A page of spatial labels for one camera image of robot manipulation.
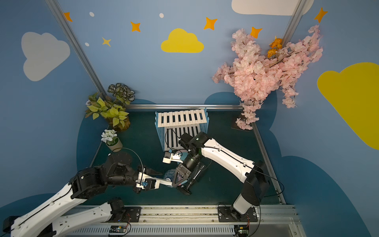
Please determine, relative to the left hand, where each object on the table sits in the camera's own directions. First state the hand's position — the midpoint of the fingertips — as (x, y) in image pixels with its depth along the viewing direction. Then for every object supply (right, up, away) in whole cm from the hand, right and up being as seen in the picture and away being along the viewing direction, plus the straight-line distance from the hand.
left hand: (160, 171), depth 62 cm
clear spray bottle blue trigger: (+3, -3, +5) cm, 7 cm away
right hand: (+8, -5, +1) cm, 9 cm away
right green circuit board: (+39, -32, +10) cm, 52 cm away
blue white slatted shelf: (+2, +20, +16) cm, 26 cm away
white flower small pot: (-38, +13, +29) cm, 49 cm away
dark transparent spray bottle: (+10, -15, +20) cm, 27 cm away
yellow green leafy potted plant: (-36, +30, +29) cm, 55 cm away
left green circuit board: (-23, -32, +10) cm, 40 cm away
